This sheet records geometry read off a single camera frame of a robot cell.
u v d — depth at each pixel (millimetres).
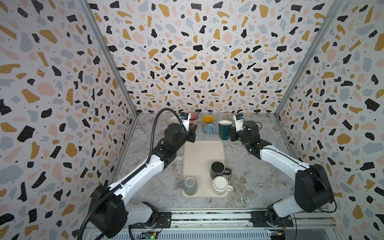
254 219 741
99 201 370
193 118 1103
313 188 439
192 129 680
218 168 820
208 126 1030
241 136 746
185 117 645
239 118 759
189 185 749
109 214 386
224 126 898
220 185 782
